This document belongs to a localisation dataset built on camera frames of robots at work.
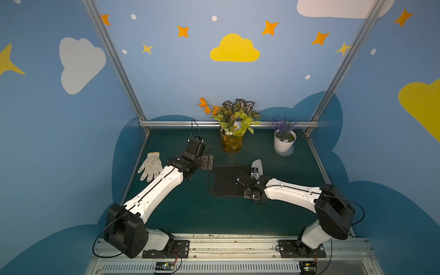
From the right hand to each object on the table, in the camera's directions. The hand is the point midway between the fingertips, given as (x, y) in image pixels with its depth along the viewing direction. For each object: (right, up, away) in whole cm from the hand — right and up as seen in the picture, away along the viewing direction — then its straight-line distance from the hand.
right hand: (252, 189), depth 88 cm
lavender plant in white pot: (+23, +29, +16) cm, 40 cm away
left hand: (-26, +18, -5) cm, 32 cm away
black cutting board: (-16, +2, +8) cm, 18 cm away
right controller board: (+21, -29, -17) cm, 39 cm away
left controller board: (-41, -29, -17) cm, 52 cm away
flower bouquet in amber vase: (-9, +38, +8) cm, 40 cm away
